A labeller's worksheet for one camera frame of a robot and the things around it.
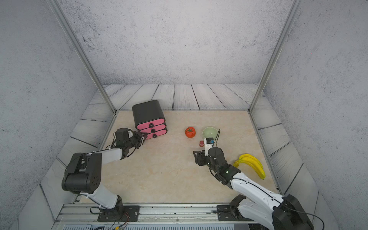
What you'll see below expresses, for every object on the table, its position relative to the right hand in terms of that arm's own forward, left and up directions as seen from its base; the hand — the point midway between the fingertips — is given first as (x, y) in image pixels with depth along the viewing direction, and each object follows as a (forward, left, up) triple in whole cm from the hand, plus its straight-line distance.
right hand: (198, 151), depth 81 cm
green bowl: (+22, -9, -11) cm, 26 cm away
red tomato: (+20, +5, -8) cm, 22 cm away
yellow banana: (-2, -32, -8) cm, 33 cm away
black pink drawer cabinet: (+21, +31, +5) cm, 37 cm away
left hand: (+15, +31, -2) cm, 34 cm away
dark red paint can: (+12, -3, -12) cm, 17 cm away
